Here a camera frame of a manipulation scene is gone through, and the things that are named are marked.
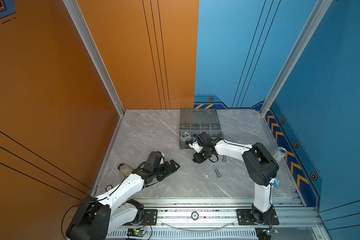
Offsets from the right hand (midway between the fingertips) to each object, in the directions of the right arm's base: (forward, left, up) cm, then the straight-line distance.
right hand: (195, 159), depth 94 cm
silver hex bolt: (-1, -18, +1) cm, 18 cm away
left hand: (-8, +12, +6) cm, 15 cm away
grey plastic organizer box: (+32, -1, +1) cm, 32 cm away
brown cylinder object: (-9, +41, +5) cm, 42 cm away
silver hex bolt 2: (-10, -13, +1) cm, 17 cm away
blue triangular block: (-15, -45, +1) cm, 47 cm away
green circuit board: (-38, +29, -1) cm, 47 cm away
